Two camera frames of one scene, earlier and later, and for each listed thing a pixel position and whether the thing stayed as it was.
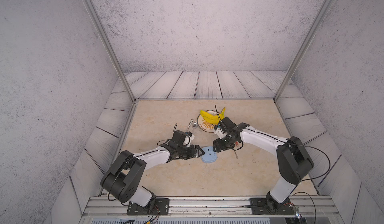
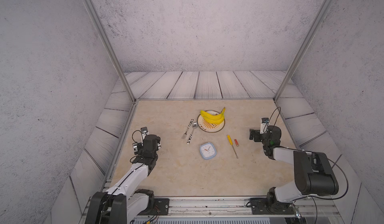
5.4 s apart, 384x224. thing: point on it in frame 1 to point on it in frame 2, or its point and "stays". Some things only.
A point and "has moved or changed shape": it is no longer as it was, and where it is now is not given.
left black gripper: (193, 154) to (136, 147)
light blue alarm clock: (209, 155) has moved or changed shape
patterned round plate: (205, 125) stays
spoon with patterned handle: (194, 126) stays
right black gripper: (218, 146) to (257, 133)
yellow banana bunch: (213, 118) stays
